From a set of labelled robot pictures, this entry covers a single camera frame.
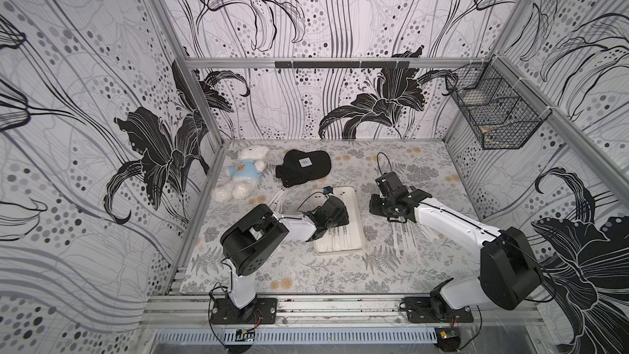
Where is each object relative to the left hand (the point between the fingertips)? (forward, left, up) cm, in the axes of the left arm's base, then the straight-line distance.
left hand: (348, 217), depth 94 cm
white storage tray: (-10, +1, +2) cm, 10 cm away
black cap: (+21, +20, +4) cm, 30 cm away
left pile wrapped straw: (+6, +29, 0) cm, 29 cm away
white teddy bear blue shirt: (+14, +43, +6) cm, 45 cm away
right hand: (+2, -9, +8) cm, 12 cm away
